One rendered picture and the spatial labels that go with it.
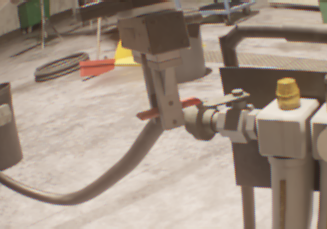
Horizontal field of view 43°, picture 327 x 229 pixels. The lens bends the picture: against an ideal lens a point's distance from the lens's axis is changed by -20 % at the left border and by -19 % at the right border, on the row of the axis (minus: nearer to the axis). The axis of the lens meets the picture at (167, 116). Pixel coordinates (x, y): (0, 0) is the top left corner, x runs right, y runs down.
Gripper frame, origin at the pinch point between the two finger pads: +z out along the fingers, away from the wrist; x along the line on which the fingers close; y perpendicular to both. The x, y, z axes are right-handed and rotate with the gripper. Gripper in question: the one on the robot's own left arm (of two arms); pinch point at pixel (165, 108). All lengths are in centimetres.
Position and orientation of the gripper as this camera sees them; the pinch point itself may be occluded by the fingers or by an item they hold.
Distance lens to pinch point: 64.1
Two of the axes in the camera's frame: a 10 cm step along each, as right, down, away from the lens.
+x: -3.6, -2.1, 9.1
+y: 9.1, -2.8, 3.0
